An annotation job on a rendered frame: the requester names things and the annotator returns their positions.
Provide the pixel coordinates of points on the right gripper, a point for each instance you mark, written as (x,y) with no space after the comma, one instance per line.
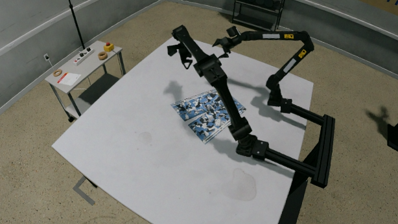
(224,55)

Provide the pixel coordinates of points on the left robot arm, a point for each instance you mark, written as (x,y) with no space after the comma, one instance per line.
(210,68)

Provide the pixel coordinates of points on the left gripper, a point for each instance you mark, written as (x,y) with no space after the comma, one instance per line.
(185,60)

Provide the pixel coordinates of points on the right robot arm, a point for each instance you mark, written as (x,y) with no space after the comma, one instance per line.
(272,82)

